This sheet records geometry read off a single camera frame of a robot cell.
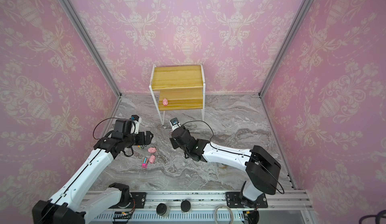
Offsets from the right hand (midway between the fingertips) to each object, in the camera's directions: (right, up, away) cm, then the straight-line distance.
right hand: (174, 132), depth 80 cm
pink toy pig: (-8, +17, +12) cm, 22 cm away
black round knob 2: (+7, -30, -14) cm, 34 cm away
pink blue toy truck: (-17, -17, +4) cm, 24 cm away
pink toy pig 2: (-15, -12, +10) cm, 21 cm away
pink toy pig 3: (-14, -16, +6) cm, 22 cm away
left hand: (-15, -2, +1) cm, 16 cm away
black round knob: (-3, -30, -16) cm, 34 cm away
